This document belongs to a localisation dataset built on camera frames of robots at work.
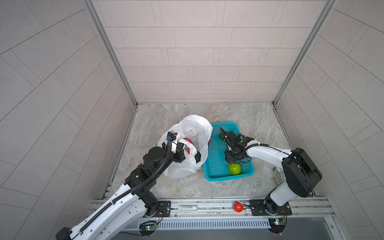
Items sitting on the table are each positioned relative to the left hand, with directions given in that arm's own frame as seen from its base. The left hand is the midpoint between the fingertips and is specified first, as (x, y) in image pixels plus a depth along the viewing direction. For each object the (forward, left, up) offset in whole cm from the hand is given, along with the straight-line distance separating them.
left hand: (188, 139), depth 68 cm
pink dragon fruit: (-4, +1, 0) cm, 4 cm away
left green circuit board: (-32, +17, -21) cm, 42 cm away
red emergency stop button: (-24, -23, -22) cm, 40 cm away
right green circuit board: (-30, -41, -25) cm, 56 cm away
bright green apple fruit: (-6, -24, -19) cm, 31 cm away
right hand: (+2, -23, -26) cm, 34 cm away
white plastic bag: (+13, -1, -18) cm, 22 cm away
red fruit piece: (+2, -10, -6) cm, 12 cm away
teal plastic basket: (-4, -15, -25) cm, 30 cm away
